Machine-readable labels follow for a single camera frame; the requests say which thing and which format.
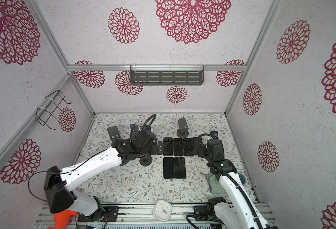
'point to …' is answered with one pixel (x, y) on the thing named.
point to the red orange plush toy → (61, 220)
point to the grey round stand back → (133, 130)
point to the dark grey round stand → (145, 161)
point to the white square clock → (162, 211)
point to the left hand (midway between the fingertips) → (156, 148)
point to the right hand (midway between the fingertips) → (204, 144)
